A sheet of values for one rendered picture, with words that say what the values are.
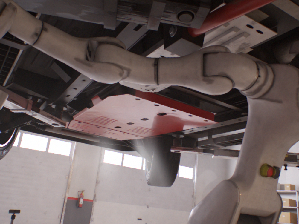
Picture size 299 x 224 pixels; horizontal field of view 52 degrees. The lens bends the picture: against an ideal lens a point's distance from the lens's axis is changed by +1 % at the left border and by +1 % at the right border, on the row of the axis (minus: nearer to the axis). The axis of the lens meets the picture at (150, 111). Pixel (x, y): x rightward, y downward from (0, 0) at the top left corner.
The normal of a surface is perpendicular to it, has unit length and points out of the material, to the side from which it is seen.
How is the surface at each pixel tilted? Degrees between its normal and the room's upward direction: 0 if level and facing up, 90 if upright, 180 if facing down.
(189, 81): 152
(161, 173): 137
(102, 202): 90
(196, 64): 88
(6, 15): 102
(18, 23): 122
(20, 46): 180
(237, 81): 159
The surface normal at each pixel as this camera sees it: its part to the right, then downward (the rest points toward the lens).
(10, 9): 0.67, -0.38
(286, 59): -0.43, 0.77
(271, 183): 0.49, 0.10
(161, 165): 0.04, 0.29
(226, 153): -0.07, -0.32
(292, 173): -0.84, -0.25
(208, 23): -0.66, 0.58
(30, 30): 0.52, 0.38
